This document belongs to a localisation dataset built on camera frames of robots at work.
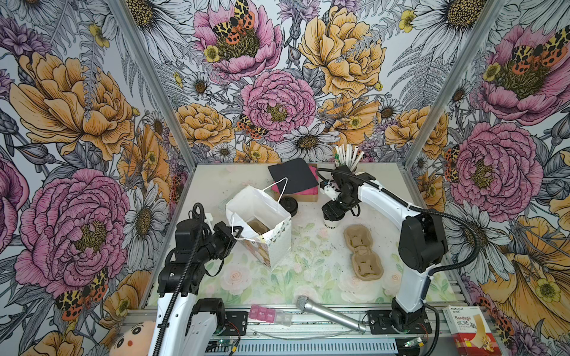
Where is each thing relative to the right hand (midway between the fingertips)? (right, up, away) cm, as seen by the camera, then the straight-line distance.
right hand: (336, 215), depth 91 cm
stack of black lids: (-19, +4, +9) cm, 21 cm away
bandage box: (+38, -34, -21) cm, 55 cm away
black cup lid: (-2, 0, -8) cm, 8 cm away
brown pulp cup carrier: (+10, -18, -6) cm, 21 cm away
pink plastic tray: (-24, -31, -16) cm, 43 cm away
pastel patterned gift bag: (-28, -4, 0) cm, 29 cm away
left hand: (-33, -4, -19) cm, 38 cm away
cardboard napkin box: (-10, +7, +11) cm, 17 cm away
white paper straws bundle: (+7, +25, +12) cm, 29 cm away
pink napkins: (-9, +9, +16) cm, 21 cm away
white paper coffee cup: (-1, -5, +4) cm, 7 cm away
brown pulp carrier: (-32, -5, +3) cm, 33 cm away
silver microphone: (-14, -27, -16) cm, 34 cm away
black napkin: (-14, +16, +27) cm, 34 cm away
